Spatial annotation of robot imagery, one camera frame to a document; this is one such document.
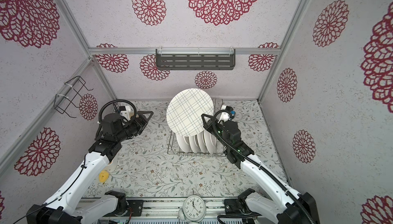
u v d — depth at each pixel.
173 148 0.97
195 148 0.85
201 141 0.85
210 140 0.83
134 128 0.66
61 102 0.72
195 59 0.95
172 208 0.75
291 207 0.39
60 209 0.39
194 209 0.70
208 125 0.63
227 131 0.54
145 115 0.67
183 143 0.84
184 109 0.76
